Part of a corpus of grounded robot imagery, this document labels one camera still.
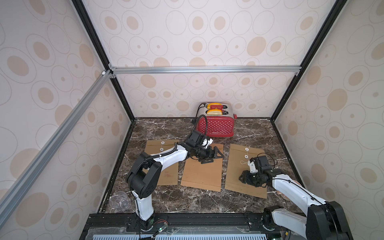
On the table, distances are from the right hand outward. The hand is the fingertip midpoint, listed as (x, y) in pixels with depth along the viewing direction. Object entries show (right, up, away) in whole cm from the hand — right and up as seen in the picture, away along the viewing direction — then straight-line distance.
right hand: (243, 179), depth 86 cm
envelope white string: (+5, +11, +11) cm, 17 cm away
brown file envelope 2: (-21, +1, +3) cm, 21 cm away
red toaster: (-12, +36, +8) cm, 39 cm away
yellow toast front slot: (-16, +40, +9) cm, 44 cm away
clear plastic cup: (-68, -9, -6) cm, 69 cm away
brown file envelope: (-44, +2, +3) cm, 44 cm away
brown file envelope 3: (+1, +11, +11) cm, 16 cm away
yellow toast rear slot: (-19, +45, +11) cm, 50 cm away
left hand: (-13, +13, -6) cm, 20 cm away
